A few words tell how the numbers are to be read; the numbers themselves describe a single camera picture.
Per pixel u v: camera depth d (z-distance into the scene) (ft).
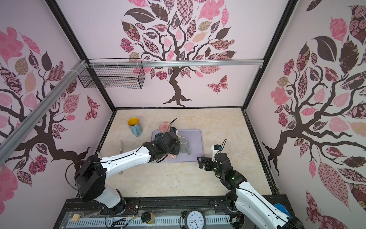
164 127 3.08
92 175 1.53
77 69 2.67
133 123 3.26
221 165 2.00
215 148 2.47
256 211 1.59
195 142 3.24
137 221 2.29
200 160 2.43
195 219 2.24
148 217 2.04
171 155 2.43
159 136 2.95
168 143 2.08
